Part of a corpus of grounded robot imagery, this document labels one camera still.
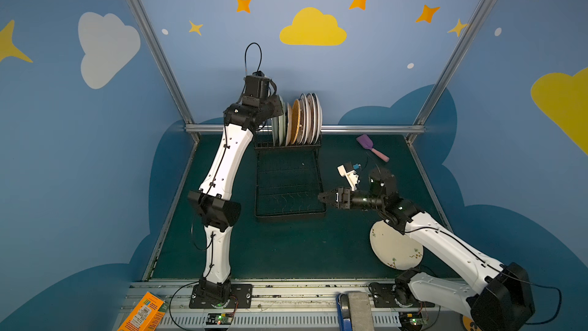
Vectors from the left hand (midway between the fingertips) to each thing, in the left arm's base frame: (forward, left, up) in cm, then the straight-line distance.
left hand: (278, 101), depth 79 cm
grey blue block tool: (-58, -25, -36) cm, 73 cm away
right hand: (-29, -16, -15) cm, 37 cm away
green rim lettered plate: (-3, -15, -7) cm, 17 cm away
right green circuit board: (-60, -44, -39) cm, 84 cm away
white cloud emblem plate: (-6, -10, -4) cm, 12 cm away
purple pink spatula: (+18, -44, -37) cm, 60 cm away
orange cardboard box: (-60, +37, -34) cm, 78 cm away
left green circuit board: (-60, +17, -40) cm, 74 cm away
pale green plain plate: (-8, +1, -6) cm, 10 cm away
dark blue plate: (-6, -4, -6) cm, 9 cm away
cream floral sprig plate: (-38, -44, -37) cm, 69 cm away
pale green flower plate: (-7, -1, -5) cm, 8 cm away
